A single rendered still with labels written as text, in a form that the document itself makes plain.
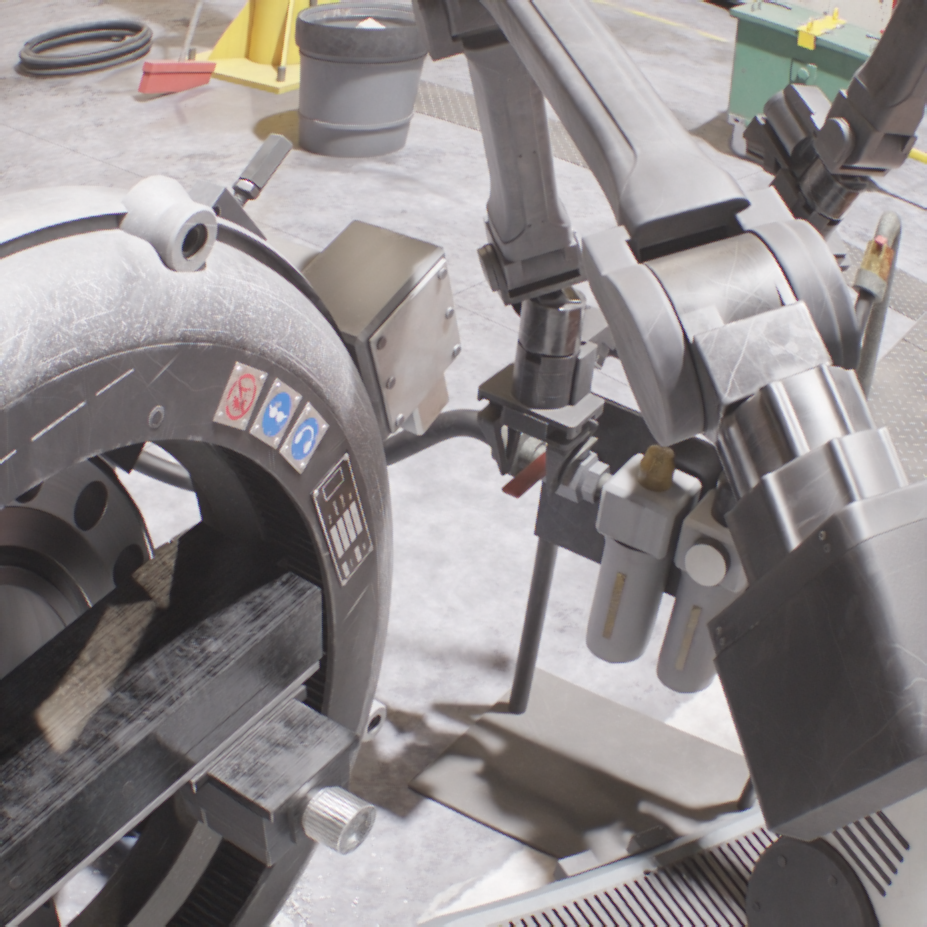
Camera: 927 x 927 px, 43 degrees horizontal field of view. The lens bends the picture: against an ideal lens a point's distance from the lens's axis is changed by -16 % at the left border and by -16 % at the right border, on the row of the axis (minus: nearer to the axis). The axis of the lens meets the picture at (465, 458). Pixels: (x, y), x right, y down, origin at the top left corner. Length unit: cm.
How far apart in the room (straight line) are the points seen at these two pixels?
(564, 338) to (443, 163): 224
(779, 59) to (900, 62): 275
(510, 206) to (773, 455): 60
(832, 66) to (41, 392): 333
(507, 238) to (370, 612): 35
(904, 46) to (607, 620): 77
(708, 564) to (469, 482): 88
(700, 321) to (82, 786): 41
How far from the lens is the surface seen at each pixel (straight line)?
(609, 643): 145
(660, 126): 62
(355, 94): 334
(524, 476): 129
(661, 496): 134
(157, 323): 62
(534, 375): 121
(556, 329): 119
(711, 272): 54
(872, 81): 106
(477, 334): 255
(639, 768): 168
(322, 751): 80
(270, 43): 431
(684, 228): 59
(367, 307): 87
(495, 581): 194
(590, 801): 162
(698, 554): 131
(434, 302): 90
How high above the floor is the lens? 120
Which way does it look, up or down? 33 degrees down
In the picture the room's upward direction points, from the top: 7 degrees clockwise
